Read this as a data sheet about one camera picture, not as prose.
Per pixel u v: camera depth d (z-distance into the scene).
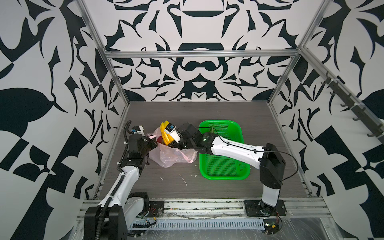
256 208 0.74
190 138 0.60
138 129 0.75
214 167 0.87
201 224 0.71
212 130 0.96
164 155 0.78
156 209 0.72
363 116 0.55
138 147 0.62
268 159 0.52
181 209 0.76
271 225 0.71
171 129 0.67
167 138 0.75
